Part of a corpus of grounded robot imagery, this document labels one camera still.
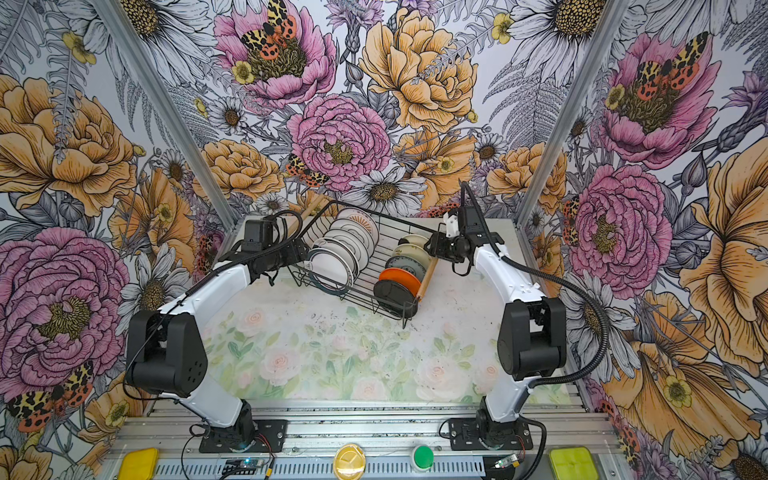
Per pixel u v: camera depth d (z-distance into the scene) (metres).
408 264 0.95
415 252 0.97
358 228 1.00
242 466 0.71
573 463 0.69
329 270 0.92
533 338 0.47
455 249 0.77
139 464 0.70
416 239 1.01
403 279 0.89
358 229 1.01
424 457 0.64
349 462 0.70
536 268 0.53
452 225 0.84
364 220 1.05
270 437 0.75
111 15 0.71
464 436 0.74
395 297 0.96
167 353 0.46
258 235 0.70
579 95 0.86
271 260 0.68
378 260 1.07
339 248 0.94
